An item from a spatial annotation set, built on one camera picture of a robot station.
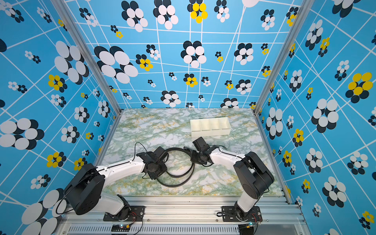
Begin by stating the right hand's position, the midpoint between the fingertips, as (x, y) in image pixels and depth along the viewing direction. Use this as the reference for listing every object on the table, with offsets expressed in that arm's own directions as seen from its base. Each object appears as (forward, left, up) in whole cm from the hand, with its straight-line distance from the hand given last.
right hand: (193, 158), depth 91 cm
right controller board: (-36, -27, -3) cm, 45 cm away
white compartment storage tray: (+26, -12, -2) cm, 29 cm away
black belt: (-4, +1, -1) cm, 5 cm away
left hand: (-8, +15, -1) cm, 17 cm away
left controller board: (-36, +36, -4) cm, 51 cm away
